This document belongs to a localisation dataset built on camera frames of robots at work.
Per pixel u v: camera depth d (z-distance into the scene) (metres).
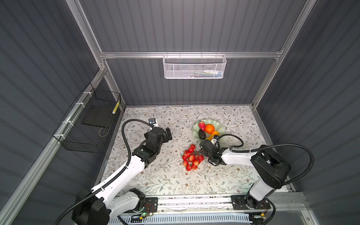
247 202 0.67
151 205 0.72
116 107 0.81
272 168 0.46
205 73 0.93
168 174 0.85
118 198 0.56
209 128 0.99
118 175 0.46
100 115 0.79
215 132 0.99
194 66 1.24
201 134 0.99
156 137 0.57
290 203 0.76
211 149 0.72
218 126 1.02
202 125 0.99
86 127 0.72
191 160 0.85
